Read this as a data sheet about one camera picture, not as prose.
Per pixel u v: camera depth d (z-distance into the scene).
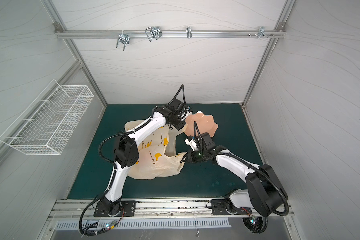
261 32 0.77
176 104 0.75
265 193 0.42
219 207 0.73
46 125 0.68
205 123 1.04
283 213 0.40
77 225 0.69
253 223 0.72
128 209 0.73
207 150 0.67
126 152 0.55
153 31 0.77
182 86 0.79
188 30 0.72
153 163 0.75
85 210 0.66
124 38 0.79
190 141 0.78
